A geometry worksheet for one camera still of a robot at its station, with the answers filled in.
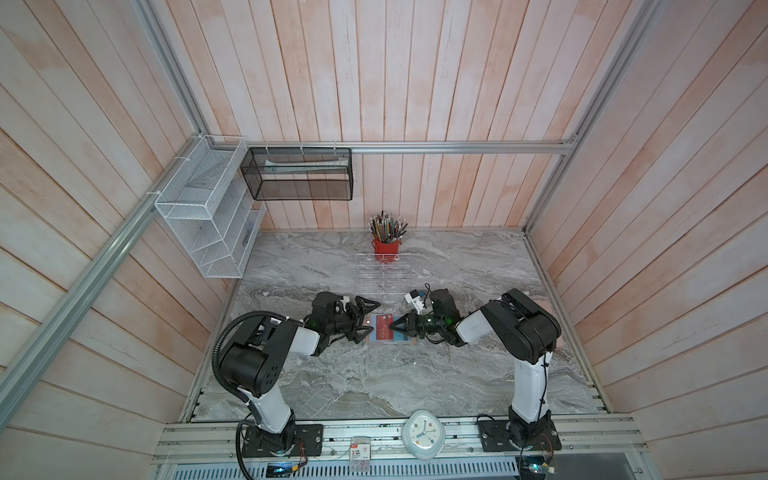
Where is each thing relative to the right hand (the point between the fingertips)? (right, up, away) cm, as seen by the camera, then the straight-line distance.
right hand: (391, 327), depth 92 cm
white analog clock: (+7, -22, -20) cm, 31 cm away
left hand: (-4, +3, -3) cm, 6 cm away
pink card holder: (+7, -4, -2) cm, 8 cm away
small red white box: (-8, -25, -22) cm, 35 cm away
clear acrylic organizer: (-2, +17, +9) cm, 19 cm away
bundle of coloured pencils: (-1, +32, +9) cm, 33 cm away
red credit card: (-2, -1, 0) cm, 3 cm away
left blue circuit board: (-28, -30, -22) cm, 46 cm away
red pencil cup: (-1, +24, +12) cm, 27 cm away
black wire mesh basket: (-33, +53, +14) cm, 64 cm away
